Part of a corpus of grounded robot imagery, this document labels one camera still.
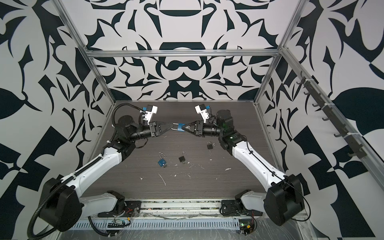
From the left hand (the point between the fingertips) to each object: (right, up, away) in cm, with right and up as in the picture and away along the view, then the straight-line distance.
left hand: (174, 124), depth 67 cm
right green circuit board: (+33, -48, +5) cm, 59 cm away
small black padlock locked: (+19, -15, +30) cm, 38 cm away
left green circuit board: (-28, -48, +6) cm, 56 cm away
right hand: (+5, -2, 0) cm, 5 cm away
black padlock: (+2, -22, +25) cm, 34 cm away
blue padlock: (+2, -1, +1) cm, 3 cm away
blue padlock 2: (-10, -24, +23) cm, 34 cm away
